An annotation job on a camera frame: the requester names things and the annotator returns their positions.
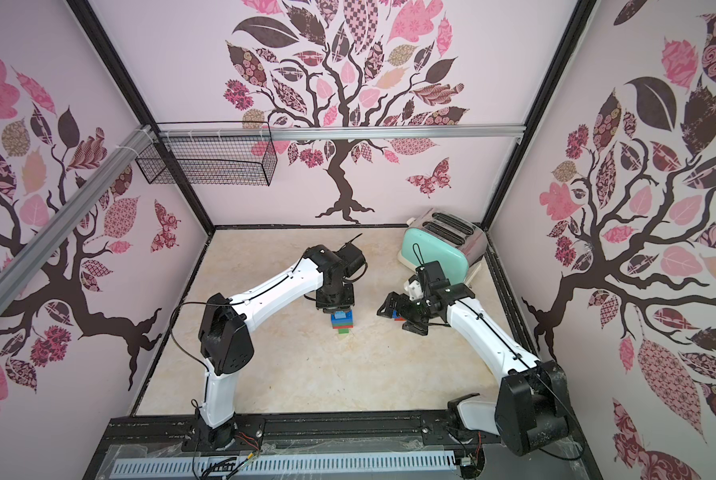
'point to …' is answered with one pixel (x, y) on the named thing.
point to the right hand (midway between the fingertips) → (392, 315)
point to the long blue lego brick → (347, 320)
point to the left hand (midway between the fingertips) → (343, 314)
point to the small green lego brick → (343, 330)
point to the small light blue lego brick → (340, 315)
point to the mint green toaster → (439, 236)
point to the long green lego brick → (342, 324)
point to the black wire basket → (210, 153)
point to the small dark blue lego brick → (394, 315)
